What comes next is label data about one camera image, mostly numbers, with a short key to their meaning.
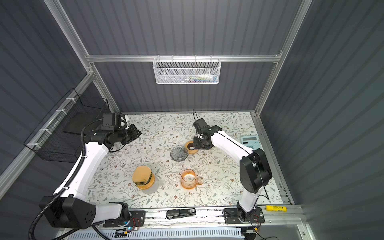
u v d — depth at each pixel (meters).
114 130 0.58
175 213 0.70
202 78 0.93
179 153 0.94
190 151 0.96
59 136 0.70
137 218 0.72
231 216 0.73
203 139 0.64
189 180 0.86
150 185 0.75
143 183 0.77
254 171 0.46
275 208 0.75
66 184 0.41
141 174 0.77
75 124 0.74
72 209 0.38
